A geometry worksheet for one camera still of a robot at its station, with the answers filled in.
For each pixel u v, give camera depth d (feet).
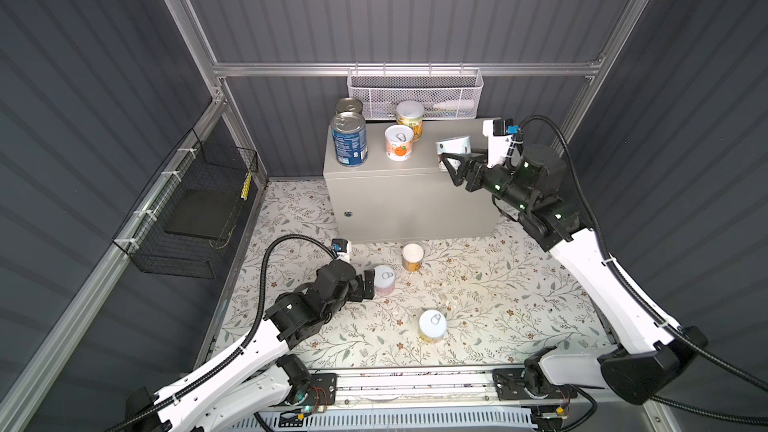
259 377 1.95
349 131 2.28
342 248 2.14
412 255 2.98
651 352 1.26
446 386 2.47
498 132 1.78
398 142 2.42
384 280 2.84
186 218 2.32
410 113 2.54
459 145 2.03
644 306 1.32
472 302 2.91
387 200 2.78
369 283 2.22
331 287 1.77
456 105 2.84
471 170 1.86
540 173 1.54
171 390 1.38
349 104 2.47
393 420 2.53
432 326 2.59
